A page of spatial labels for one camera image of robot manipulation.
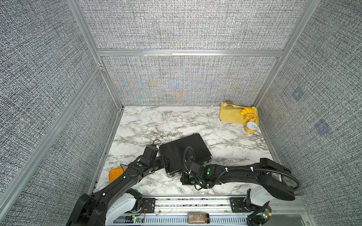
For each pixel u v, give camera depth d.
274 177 0.47
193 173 0.61
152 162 0.70
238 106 1.21
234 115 1.14
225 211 0.73
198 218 0.67
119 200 0.57
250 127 1.00
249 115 1.09
